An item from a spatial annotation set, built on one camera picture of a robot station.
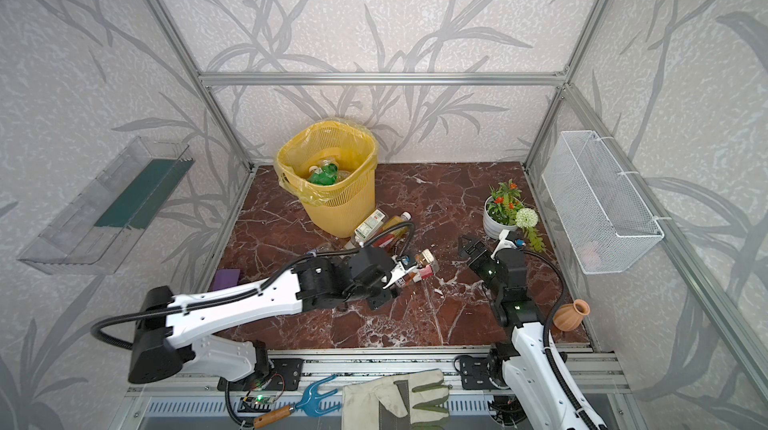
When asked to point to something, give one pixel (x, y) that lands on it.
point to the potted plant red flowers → (504, 211)
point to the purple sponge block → (225, 279)
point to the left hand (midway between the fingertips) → (400, 274)
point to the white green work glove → (410, 400)
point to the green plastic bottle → (326, 175)
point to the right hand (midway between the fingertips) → (468, 235)
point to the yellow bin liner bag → (348, 143)
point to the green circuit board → (260, 399)
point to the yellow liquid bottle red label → (390, 236)
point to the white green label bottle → (368, 227)
